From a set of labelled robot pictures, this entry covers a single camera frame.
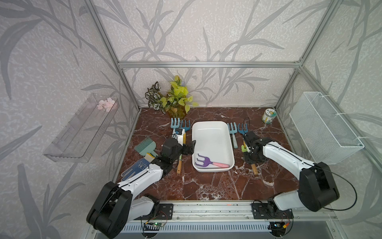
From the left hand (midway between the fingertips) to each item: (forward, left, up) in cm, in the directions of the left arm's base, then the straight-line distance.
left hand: (188, 140), depth 85 cm
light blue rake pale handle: (+16, -31, -13) cm, 37 cm away
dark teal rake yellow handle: (+18, -39, -16) cm, 46 cm away
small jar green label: (+24, -56, -5) cm, 61 cm away
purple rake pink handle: (-7, -11, -14) cm, 19 cm away
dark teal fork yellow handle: (+19, +4, -15) cm, 24 cm away
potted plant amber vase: (+27, +10, +4) cm, 29 cm away
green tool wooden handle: (-10, +6, -12) cm, 17 cm away
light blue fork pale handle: (+21, +12, -14) cm, 28 cm away
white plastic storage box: (+1, -16, -15) cm, 21 cm away
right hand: (-8, -37, -9) cm, 38 cm away
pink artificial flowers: (+10, +43, +18) cm, 47 cm away
